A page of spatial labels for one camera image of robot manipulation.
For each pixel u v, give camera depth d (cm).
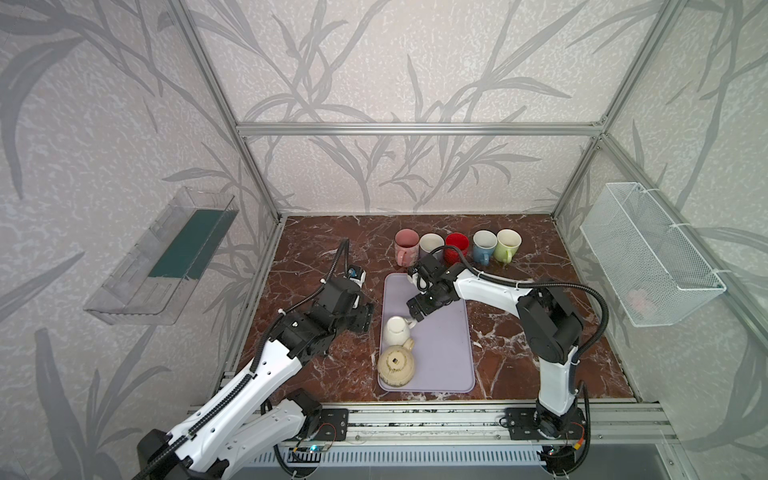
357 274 65
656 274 63
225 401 41
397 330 80
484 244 100
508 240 102
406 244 98
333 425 72
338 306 53
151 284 63
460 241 102
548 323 50
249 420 44
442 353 84
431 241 104
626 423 75
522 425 74
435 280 73
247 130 94
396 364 75
